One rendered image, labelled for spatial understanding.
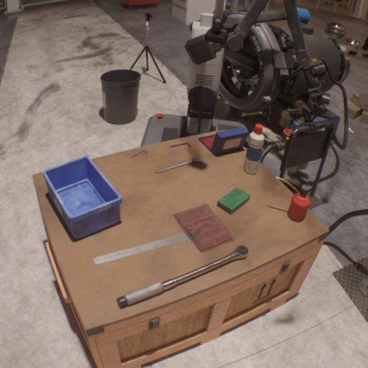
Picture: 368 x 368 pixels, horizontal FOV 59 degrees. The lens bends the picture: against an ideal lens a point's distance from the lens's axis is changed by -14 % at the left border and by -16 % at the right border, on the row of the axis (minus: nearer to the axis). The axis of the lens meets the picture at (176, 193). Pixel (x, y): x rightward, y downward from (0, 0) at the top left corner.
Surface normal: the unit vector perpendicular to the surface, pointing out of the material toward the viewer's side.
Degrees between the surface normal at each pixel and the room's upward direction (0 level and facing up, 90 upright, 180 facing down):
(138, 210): 0
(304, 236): 0
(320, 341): 0
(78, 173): 90
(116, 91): 93
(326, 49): 50
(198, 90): 90
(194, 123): 90
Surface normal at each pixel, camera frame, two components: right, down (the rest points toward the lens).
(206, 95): -0.08, 0.63
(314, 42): 0.33, -0.23
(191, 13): 0.36, 0.62
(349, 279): 0.07, -0.77
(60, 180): 0.57, 0.55
